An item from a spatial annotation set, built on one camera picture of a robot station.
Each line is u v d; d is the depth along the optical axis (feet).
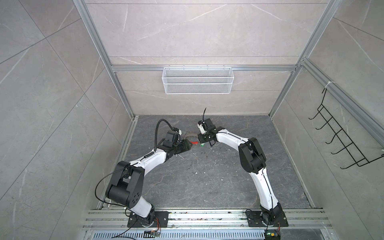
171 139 2.31
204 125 2.76
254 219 2.39
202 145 3.31
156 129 2.27
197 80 3.31
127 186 1.46
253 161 1.95
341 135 2.21
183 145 2.62
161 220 2.41
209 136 2.58
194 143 3.40
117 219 2.45
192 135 3.53
